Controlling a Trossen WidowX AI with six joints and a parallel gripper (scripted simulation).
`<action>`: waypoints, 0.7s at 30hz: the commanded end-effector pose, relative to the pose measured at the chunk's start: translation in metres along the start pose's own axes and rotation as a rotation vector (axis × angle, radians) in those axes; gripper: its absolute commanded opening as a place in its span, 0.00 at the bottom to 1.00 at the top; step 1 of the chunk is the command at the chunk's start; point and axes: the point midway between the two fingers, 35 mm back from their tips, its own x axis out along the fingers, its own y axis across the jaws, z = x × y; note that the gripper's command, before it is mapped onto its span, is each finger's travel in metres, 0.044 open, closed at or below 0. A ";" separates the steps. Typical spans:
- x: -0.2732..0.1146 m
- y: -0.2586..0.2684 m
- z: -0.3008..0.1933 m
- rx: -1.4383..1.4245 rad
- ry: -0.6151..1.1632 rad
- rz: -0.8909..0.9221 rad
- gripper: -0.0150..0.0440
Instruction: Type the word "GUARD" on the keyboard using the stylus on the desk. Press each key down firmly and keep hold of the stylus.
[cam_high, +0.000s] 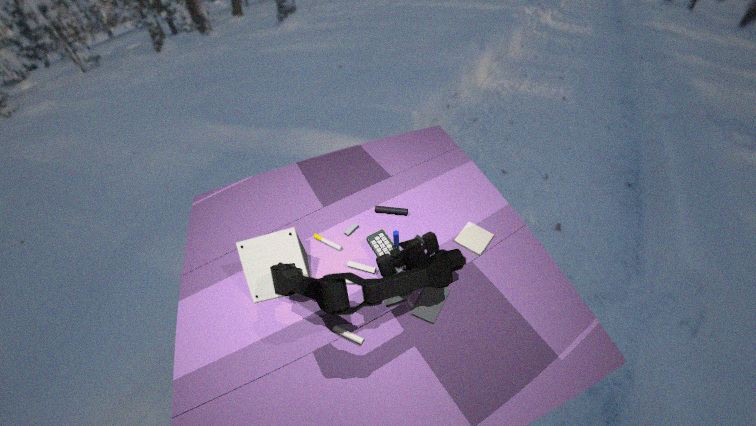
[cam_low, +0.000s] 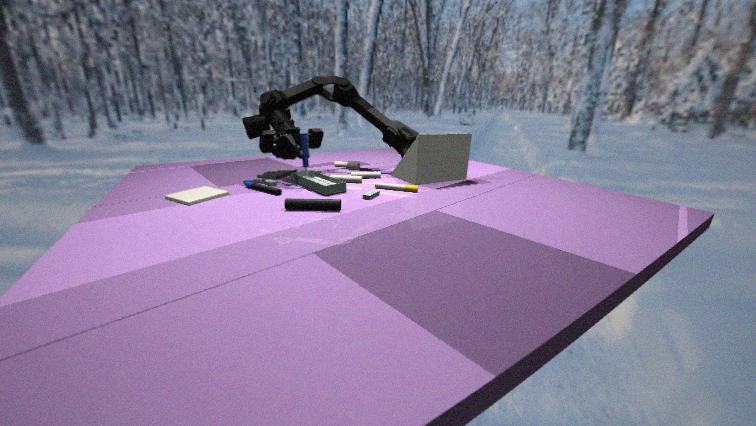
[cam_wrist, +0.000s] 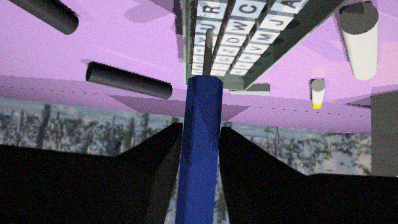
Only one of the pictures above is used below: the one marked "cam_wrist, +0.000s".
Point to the grey keyboard with white letter keys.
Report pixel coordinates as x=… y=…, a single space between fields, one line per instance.
x=250 y=36

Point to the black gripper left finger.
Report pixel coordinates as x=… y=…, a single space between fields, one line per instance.
x=133 y=187

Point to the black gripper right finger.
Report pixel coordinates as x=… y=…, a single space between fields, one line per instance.
x=260 y=189

